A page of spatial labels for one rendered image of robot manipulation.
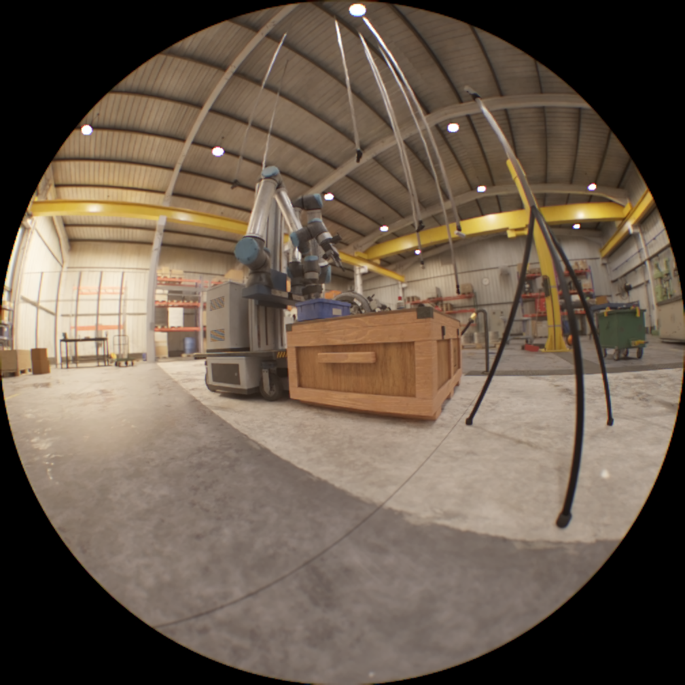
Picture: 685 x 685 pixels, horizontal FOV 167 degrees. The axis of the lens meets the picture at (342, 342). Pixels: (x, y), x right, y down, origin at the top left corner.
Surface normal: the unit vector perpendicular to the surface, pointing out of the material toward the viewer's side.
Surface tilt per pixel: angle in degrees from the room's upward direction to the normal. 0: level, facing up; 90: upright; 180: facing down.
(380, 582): 0
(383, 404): 90
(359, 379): 90
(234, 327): 90
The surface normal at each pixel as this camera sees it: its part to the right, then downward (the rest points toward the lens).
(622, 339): -0.53, 0.03
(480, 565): -0.05, -1.00
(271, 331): 0.91, -0.04
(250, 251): -0.02, 0.09
